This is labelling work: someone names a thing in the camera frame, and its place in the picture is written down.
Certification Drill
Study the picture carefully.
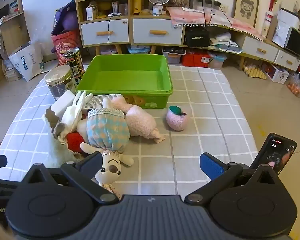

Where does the low wooden drawer cabinet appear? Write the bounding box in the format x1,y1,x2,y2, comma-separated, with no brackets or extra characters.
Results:
185,22,300,72

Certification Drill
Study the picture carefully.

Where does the pink fringed cloth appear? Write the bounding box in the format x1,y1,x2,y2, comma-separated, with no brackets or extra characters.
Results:
166,7,264,42

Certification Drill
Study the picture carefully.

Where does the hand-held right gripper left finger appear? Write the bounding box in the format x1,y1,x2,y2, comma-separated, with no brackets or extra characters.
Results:
21,152,119,205

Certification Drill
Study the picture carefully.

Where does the red printed bag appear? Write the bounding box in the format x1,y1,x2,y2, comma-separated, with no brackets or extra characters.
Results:
51,30,82,65

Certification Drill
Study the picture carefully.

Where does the pink knitted apple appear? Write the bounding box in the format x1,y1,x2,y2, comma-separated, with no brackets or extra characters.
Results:
166,105,190,131

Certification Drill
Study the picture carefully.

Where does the small white carton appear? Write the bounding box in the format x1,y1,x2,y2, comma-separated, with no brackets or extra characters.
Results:
86,1,98,20

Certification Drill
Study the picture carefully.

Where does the clear storage box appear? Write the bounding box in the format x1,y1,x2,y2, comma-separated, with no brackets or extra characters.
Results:
162,46,187,64

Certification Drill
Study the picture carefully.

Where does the pink plush toy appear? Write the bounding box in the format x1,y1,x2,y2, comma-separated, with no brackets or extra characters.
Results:
102,96,166,144

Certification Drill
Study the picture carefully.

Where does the black microwave oven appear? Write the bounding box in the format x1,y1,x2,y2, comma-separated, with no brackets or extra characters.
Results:
284,27,300,57

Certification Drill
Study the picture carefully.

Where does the black handbag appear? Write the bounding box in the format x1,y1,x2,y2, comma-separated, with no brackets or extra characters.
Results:
184,27,210,47

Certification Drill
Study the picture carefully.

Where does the red storage box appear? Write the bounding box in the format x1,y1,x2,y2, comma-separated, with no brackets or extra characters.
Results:
181,52,210,68

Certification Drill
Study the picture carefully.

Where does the printed tin can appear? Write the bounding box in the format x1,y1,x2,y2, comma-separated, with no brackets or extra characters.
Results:
63,47,85,85

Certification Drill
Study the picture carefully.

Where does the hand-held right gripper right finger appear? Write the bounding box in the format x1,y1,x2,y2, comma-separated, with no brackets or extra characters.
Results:
184,152,282,204

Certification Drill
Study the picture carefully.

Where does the folded white cloth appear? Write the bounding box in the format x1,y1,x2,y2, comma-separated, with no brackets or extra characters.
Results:
210,32,240,53

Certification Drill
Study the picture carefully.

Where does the green plastic bin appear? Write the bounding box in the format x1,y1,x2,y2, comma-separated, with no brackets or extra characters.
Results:
76,54,173,109

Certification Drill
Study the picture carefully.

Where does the wooden shelf cabinet with drawer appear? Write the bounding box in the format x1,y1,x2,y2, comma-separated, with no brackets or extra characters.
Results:
74,0,131,55
129,0,187,55

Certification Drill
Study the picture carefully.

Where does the white printed box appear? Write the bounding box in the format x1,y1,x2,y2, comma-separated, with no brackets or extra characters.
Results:
266,64,290,84

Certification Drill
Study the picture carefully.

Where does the glass jar with metal lid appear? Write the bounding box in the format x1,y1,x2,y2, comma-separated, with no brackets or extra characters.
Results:
45,64,77,102

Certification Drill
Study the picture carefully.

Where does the framed cartoon drawing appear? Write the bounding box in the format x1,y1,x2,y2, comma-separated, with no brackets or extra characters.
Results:
234,0,260,28

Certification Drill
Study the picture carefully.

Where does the white paper sack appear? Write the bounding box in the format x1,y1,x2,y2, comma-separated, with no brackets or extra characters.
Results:
9,44,44,82

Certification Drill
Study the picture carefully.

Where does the yellow bowl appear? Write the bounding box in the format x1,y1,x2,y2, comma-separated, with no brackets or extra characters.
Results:
98,2,112,18

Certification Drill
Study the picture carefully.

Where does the wall power strip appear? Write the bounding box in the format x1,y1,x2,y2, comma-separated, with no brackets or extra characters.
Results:
195,0,222,7

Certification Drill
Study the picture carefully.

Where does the grey-green towel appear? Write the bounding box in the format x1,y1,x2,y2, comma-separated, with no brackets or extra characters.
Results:
41,122,83,168

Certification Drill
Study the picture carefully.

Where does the white sponge block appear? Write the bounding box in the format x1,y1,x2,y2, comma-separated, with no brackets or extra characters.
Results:
50,91,77,117

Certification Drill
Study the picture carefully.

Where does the row of yellow toys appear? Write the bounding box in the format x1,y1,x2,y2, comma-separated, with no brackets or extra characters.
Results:
242,64,267,80

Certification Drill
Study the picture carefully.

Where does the red and white santa plush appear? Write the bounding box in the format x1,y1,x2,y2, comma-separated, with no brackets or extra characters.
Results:
66,132,88,154

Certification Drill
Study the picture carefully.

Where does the grey checked tablecloth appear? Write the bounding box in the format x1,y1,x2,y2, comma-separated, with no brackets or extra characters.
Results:
0,65,259,198

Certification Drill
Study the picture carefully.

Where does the purple plush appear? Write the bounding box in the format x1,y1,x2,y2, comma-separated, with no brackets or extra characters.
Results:
51,0,79,35

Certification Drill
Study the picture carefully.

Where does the dog doll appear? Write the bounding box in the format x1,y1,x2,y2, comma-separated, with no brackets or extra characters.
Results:
79,107,135,200

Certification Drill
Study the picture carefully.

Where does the white cloth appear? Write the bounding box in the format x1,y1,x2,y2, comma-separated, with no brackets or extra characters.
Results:
61,90,93,133
210,32,240,53

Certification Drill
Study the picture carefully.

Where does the white bottle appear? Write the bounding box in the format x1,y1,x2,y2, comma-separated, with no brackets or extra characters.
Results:
262,12,274,38

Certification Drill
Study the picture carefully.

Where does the black smartphone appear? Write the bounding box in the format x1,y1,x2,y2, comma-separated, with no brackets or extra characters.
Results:
250,133,297,175

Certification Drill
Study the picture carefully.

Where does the bag of oranges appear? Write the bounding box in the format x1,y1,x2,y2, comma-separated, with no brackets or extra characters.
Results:
287,72,300,97

